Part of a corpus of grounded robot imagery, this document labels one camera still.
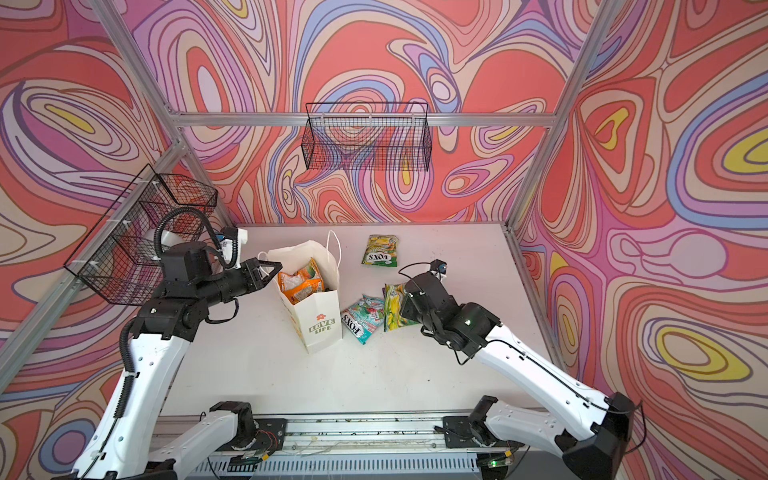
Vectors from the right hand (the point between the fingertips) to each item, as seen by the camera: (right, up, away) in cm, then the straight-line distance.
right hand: (410, 305), depth 74 cm
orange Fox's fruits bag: (-30, +4, +10) cm, 32 cm away
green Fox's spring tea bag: (-4, -1, +5) cm, 7 cm away
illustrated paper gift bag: (-24, -5, +3) cm, 25 cm away
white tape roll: (-60, +17, 0) cm, 62 cm away
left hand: (-30, +10, -7) cm, 32 cm away
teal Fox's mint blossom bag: (-13, -7, +16) cm, 21 cm away
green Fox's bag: (-8, +14, +34) cm, 37 cm away
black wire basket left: (-65, +23, +3) cm, 69 cm away
